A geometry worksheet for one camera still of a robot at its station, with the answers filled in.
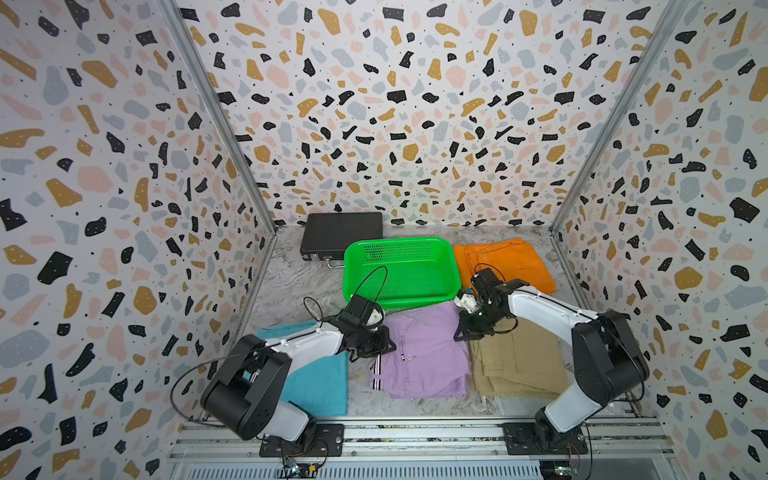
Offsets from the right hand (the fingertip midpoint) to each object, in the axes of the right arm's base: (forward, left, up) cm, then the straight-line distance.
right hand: (457, 336), depth 87 cm
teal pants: (-14, +38, -3) cm, 41 cm away
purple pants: (-7, +9, -1) cm, 11 cm away
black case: (+44, +48, -4) cm, 66 cm away
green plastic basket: (+27, +17, -5) cm, 33 cm away
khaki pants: (-5, -18, -3) cm, 19 cm away
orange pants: (+34, -23, -5) cm, 41 cm away
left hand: (-3, +17, -1) cm, 17 cm away
